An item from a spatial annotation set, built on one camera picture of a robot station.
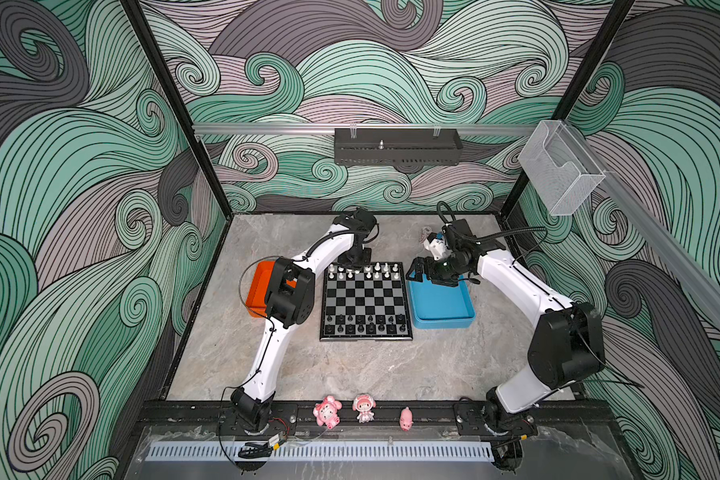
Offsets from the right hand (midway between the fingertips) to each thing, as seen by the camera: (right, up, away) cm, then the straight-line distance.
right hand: (421, 277), depth 86 cm
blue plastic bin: (+9, -11, +9) cm, 17 cm away
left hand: (-17, +2, +11) cm, 21 cm away
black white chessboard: (-15, -10, +7) cm, 19 cm away
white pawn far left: (-28, -2, +14) cm, 31 cm away
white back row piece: (-28, +1, +15) cm, 31 cm away
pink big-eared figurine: (-27, -31, -15) cm, 44 cm away
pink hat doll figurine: (-17, -30, -13) cm, 37 cm away
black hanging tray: (-6, +42, +10) cm, 43 cm away
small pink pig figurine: (-7, -34, -14) cm, 37 cm away
